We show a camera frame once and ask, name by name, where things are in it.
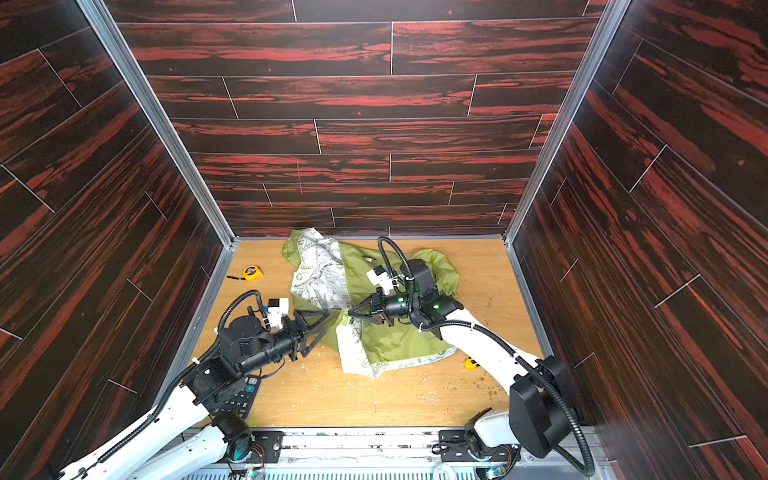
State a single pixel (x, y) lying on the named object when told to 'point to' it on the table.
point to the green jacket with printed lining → (329, 278)
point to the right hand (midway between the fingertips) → (351, 310)
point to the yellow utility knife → (471, 364)
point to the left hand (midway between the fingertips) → (330, 324)
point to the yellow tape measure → (250, 273)
